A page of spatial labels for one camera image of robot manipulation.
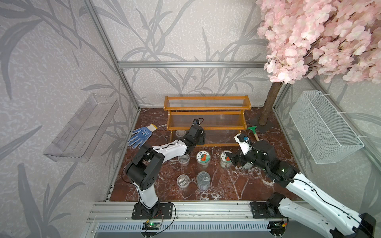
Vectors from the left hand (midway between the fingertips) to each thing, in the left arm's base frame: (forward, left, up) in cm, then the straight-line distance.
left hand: (200, 134), depth 94 cm
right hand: (-16, -17, +13) cm, 27 cm away
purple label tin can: (-29, -2, -1) cm, 29 cm away
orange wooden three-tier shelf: (+22, -18, -9) cm, 30 cm away
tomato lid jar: (-17, -2, 0) cm, 18 cm away
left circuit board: (-47, +24, -9) cm, 53 cm away
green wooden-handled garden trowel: (+9, -38, -5) cm, 40 cm away
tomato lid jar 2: (-18, -15, 0) cm, 24 cm away
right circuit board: (-47, -39, -12) cm, 63 cm away
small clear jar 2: (-28, +9, -3) cm, 30 cm away
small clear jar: (+2, +13, -1) cm, 13 cm away
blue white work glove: (+5, +41, -9) cm, 42 cm away
